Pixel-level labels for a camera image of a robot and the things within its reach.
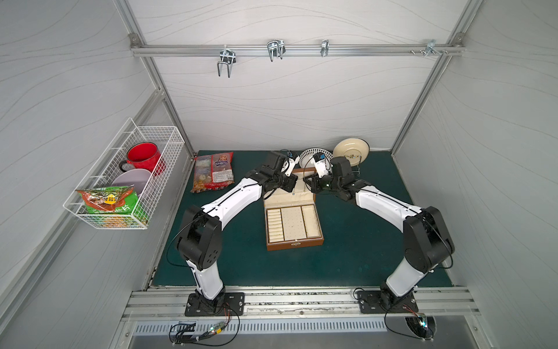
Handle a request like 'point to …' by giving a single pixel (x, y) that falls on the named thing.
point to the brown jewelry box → (293, 219)
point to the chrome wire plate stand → (358, 166)
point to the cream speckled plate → (355, 150)
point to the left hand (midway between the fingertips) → (295, 178)
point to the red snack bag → (213, 171)
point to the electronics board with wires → (179, 334)
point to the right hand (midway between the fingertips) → (305, 176)
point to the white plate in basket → (136, 177)
